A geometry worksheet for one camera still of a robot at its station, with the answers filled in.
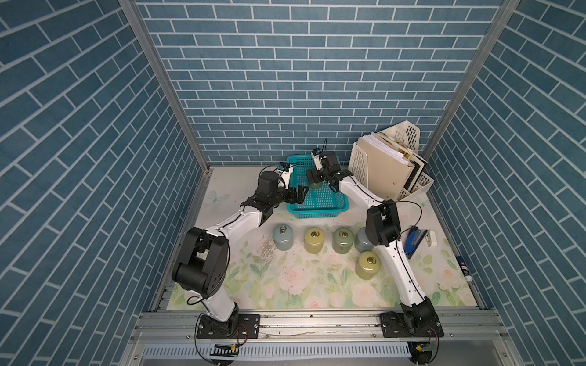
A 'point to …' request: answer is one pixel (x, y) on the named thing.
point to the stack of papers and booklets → (401, 152)
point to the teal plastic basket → (319, 202)
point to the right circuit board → (425, 349)
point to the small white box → (432, 239)
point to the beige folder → (387, 174)
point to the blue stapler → (413, 240)
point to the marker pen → (464, 268)
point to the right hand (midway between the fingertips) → (316, 169)
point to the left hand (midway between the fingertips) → (304, 186)
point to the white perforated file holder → (408, 134)
